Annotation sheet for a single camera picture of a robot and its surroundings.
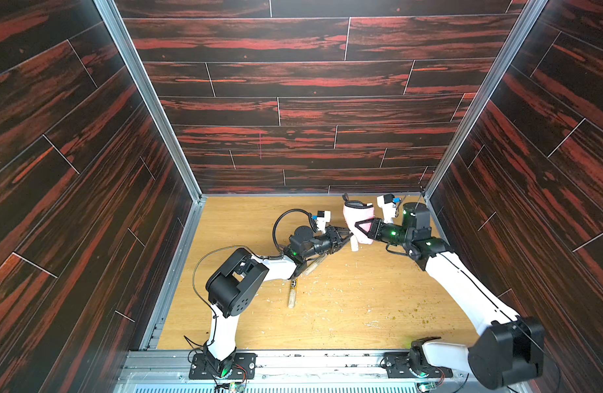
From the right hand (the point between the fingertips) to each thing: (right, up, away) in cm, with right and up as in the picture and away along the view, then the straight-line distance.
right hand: (359, 223), depth 80 cm
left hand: (-1, -3, -2) cm, 4 cm away
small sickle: (-23, -27, +6) cm, 36 cm away
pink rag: (-2, +4, -4) cm, 6 cm away
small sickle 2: (-16, -18, +13) cm, 27 cm away
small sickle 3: (-2, -6, -2) cm, 7 cm away
